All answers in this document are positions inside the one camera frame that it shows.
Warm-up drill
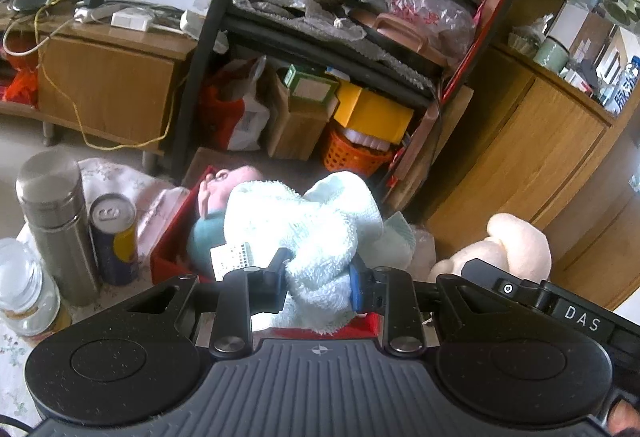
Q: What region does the light blue towel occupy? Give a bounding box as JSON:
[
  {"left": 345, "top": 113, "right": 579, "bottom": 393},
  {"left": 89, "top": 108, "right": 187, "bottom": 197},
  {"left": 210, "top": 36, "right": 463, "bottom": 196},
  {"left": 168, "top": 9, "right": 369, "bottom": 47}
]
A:
[{"left": 224, "top": 171, "right": 383, "bottom": 334}]

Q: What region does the cream plush toy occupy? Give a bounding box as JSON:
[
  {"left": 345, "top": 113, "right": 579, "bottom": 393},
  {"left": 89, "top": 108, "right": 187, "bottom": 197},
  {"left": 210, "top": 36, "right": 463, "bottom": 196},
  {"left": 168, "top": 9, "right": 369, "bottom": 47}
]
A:
[{"left": 426, "top": 213, "right": 552, "bottom": 283}]

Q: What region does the right hand in brown glove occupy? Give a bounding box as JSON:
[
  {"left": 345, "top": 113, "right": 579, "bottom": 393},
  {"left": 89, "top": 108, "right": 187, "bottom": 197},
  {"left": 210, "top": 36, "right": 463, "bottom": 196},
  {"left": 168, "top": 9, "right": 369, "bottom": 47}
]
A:
[{"left": 608, "top": 400, "right": 640, "bottom": 437}]

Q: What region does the red cardboard box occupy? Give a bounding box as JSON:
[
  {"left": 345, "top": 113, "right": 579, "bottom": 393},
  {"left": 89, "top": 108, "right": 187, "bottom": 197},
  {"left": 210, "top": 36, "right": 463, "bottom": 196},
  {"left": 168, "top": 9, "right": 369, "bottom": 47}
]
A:
[{"left": 150, "top": 170, "right": 378, "bottom": 339}]

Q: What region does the orange plastic basket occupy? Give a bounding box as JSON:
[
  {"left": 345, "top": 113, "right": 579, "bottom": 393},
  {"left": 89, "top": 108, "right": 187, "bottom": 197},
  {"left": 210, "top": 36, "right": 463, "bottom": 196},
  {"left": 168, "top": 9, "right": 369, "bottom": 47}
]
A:
[{"left": 320, "top": 123, "right": 394, "bottom": 178}]

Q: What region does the blue yellow drink can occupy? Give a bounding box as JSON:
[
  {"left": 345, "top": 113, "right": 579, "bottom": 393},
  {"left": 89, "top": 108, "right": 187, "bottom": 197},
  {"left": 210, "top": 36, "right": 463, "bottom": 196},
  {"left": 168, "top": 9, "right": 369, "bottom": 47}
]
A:
[{"left": 89, "top": 192, "right": 139, "bottom": 287}]

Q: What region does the red white plastic bag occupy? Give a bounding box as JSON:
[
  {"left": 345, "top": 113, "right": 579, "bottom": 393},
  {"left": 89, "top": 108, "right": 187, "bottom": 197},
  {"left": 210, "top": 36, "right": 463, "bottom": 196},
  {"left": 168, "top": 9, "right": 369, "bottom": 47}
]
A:
[{"left": 196, "top": 56, "right": 270, "bottom": 151}]

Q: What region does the brown cardboard box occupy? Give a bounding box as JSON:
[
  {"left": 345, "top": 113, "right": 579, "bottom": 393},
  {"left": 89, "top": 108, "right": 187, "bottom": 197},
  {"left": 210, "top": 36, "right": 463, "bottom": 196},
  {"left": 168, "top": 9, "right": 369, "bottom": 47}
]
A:
[{"left": 260, "top": 69, "right": 334, "bottom": 161}]

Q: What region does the yellow cardboard box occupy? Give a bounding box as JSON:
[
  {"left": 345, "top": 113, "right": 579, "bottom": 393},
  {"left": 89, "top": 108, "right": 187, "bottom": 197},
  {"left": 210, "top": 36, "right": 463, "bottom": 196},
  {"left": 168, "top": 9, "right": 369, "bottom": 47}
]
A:
[{"left": 333, "top": 82, "right": 413, "bottom": 145}]

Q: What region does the wooden cabinet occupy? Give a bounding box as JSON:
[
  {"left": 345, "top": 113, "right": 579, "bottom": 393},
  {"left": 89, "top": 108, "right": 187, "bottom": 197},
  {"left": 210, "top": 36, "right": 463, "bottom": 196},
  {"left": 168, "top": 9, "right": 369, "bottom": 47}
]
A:
[{"left": 424, "top": 0, "right": 640, "bottom": 313}]

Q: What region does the green white box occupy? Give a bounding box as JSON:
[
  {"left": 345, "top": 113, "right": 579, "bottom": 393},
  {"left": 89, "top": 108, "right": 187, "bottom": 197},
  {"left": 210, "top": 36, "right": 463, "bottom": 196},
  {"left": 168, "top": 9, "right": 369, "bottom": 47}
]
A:
[{"left": 283, "top": 64, "right": 340, "bottom": 104}]

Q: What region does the glass jar with lid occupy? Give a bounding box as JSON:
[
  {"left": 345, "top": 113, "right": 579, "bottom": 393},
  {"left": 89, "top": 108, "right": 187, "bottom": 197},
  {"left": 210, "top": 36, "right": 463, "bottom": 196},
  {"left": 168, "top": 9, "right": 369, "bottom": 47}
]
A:
[{"left": 0, "top": 238, "right": 72, "bottom": 346}]

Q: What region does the steel thermos flask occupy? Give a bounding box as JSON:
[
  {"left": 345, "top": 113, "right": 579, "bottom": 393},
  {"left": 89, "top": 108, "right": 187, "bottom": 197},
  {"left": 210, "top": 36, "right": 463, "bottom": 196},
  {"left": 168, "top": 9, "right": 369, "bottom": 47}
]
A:
[{"left": 16, "top": 149, "right": 101, "bottom": 306}]

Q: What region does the wooden TV stand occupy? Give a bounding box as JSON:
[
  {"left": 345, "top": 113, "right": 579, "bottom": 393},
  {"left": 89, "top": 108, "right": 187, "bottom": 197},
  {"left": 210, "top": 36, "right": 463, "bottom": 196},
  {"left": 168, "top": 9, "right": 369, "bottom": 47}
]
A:
[{"left": 1, "top": 15, "right": 196, "bottom": 175}]

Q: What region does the pink lidded pan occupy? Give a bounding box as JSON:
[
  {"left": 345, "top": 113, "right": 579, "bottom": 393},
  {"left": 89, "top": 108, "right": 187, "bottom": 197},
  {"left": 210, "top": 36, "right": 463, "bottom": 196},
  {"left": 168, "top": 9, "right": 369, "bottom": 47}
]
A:
[{"left": 348, "top": 7, "right": 448, "bottom": 72}]

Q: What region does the pink printed plastic bag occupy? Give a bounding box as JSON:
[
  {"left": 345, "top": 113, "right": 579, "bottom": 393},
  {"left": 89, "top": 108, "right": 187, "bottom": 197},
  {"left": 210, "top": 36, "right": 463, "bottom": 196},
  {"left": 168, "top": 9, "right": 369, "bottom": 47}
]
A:
[{"left": 386, "top": 0, "right": 476, "bottom": 61}]

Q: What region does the bubble wrap sheet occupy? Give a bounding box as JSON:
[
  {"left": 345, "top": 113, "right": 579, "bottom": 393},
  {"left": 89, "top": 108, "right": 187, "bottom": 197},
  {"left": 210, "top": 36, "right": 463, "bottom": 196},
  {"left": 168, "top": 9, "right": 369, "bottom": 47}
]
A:
[{"left": 232, "top": 0, "right": 436, "bottom": 90}]

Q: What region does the green ceramic mug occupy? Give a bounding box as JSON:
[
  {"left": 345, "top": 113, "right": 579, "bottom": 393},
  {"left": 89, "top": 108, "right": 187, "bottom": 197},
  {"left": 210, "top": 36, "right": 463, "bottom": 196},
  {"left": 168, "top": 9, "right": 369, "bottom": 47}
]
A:
[{"left": 533, "top": 36, "right": 570, "bottom": 74}]

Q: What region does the white power adapter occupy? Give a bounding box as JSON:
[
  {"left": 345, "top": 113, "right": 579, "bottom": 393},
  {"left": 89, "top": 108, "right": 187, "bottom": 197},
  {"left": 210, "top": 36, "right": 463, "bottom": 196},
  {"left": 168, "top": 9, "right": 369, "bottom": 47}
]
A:
[{"left": 111, "top": 8, "right": 154, "bottom": 32}]

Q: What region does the black metal shelf rack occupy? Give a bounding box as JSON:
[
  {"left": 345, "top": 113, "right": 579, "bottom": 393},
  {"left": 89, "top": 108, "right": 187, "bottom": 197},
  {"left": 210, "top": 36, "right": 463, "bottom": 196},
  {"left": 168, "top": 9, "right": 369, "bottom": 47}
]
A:
[{"left": 169, "top": 0, "right": 513, "bottom": 179}]

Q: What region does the yellow cable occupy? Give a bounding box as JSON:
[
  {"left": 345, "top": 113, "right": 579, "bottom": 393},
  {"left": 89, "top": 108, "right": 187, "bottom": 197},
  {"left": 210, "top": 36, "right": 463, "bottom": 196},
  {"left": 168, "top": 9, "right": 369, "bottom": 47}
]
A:
[{"left": 2, "top": 0, "right": 187, "bottom": 152}]

